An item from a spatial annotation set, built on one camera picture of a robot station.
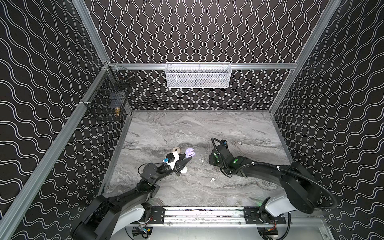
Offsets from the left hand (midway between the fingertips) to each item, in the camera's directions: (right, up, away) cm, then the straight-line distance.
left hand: (192, 156), depth 70 cm
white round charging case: (-5, -12, +19) cm, 23 cm away
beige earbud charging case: (-10, 0, +28) cm, 29 cm away
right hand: (+12, -5, +20) cm, 24 cm away
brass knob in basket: (-42, +23, +12) cm, 49 cm away
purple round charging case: (-2, +2, +1) cm, 3 cm away
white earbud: (+12, -16, +16) cm, 25 cm away
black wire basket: (-53, +33, +23) cm, 67 cm away
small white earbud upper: (+6, -7, +23) cm, 25 cm away
